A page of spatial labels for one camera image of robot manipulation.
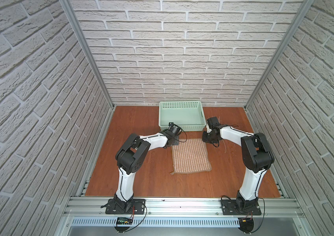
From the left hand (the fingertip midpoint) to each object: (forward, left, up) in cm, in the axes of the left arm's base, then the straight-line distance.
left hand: (172, 135), depth 100 cm
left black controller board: (-48, +25, -3) cm, 54 cm away
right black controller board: (-51, -36, -1) cm, 62 cm away
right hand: (-3, -19, 0) cm, 19 cm away
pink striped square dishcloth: (-14, -11, -1) cm, 18 cm away
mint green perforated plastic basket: (+20, -12, -1) cm, 24 cm away
